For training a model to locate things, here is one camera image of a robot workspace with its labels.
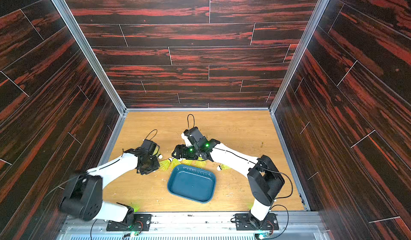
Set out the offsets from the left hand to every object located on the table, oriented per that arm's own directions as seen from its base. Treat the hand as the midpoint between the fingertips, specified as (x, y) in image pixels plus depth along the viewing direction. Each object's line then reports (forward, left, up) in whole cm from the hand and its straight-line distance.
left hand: (158, 167), depth 91 cm
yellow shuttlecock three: (+3, -10, 0) cm, 10 cm away
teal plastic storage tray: (-8, -21, -3) cm, 22 cm away
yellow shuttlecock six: (+3, -23, -1) cm, 23 cm away
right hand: (+3, -14, +12) cm, 19 cm away
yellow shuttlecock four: (0, -4, +16) cm, 16 cm away
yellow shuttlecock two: (0, -37, +2) cm, 37 cm away
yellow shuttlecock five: (+4, -18, 0) cm, 19 cm away
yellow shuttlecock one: (0, -4, +3) cm, 5 cm away
